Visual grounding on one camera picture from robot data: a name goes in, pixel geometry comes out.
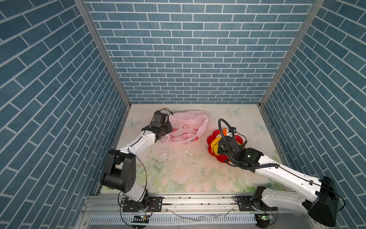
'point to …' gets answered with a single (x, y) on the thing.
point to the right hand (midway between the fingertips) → (218, 141)
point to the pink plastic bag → (188, 126)
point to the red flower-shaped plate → (215, 134)
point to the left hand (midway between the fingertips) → (170, 126)
